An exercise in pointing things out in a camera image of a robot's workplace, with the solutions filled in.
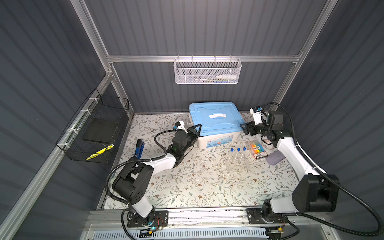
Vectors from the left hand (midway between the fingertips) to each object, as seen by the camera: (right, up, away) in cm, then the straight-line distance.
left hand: (202, 124), depth 82 cm
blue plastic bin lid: (+9, +4, +8) cm, 12 cm away
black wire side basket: (-51, -5, -14) cm, 53 cm away
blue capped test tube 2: (+20, -14, -1) cm, 24 cm away
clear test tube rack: (+21, -25, +9) cm, 34 cm away
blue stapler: (-41, -16, +17) cm, 47 cm away
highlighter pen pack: (+38, -17, +14) cm, 44 cm away
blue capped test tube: (+16, -14, -1) cm, 22 cm away
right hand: (+27, 0, +2) cm, 27 cm away
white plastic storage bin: (+11, -10, +11) cm, 19 cm away
